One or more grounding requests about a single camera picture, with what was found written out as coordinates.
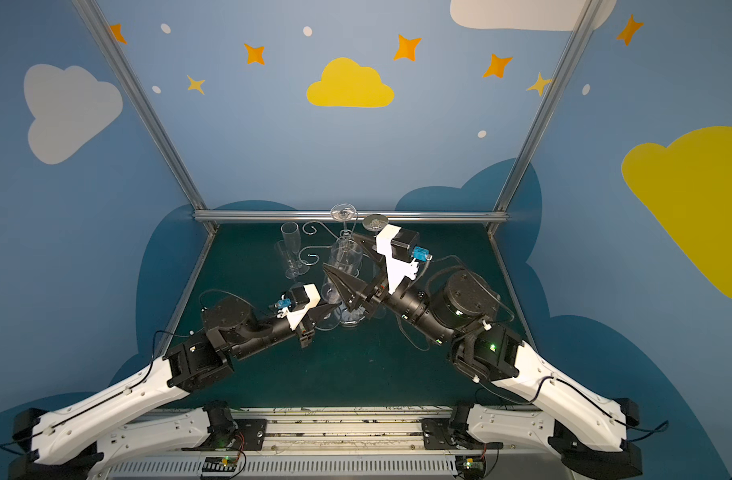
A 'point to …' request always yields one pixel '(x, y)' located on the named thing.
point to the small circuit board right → (471, 466)
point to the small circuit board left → (219, 464)
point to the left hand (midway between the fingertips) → (334, 292)
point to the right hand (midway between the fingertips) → (348, 246)
